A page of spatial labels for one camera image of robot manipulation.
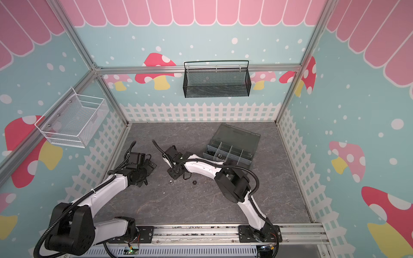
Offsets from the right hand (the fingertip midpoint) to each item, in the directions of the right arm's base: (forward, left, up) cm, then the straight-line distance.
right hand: (174, 172), depth 91 cm
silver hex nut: (-4, +2, -4) cm, 6 cm away
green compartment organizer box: (+19, -35, 0) cm, 40 cm away
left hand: (-1, +13, +1) cm, 13 cm away
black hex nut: (-4, -11, -5) cm, 13 cm away
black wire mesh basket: (+44, -25, +31) cm, 60 cm away
